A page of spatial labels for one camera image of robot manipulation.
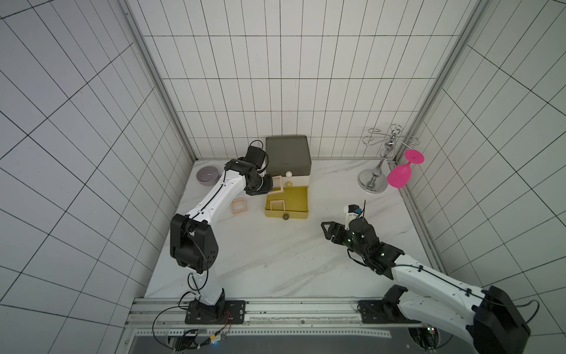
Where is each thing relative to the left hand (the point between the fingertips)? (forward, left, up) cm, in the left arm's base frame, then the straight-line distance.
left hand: (267, 194), depth 86 cm
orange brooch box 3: (+4, +15, -16) cm, 22 cm away
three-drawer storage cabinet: (+16, -9, +5) cm, 19 cm away
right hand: (-12, -21, -4) cm, 24 cm away
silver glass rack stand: (+19, -53, -14) cm, 58 cm away
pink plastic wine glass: (+10, -57, 0) cm, 58 cm away
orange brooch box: (0, -4, +1) cm, 4 cm away
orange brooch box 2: (+4, -4, -14) cm, 15 cm away
